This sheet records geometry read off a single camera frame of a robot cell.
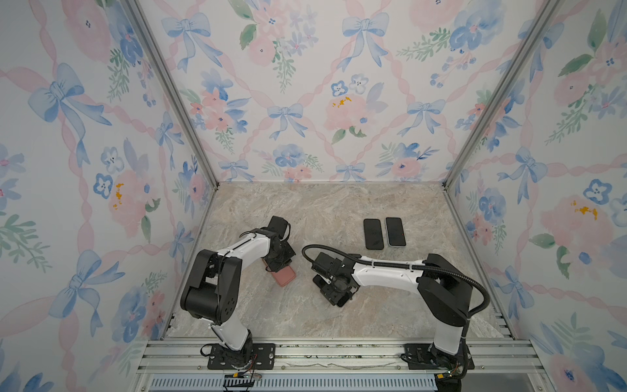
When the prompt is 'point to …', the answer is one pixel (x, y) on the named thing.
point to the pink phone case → (284, 276)
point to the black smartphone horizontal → (373, 233)
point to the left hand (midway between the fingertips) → (293, 258)
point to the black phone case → (373, 233)
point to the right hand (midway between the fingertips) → (333, 288)
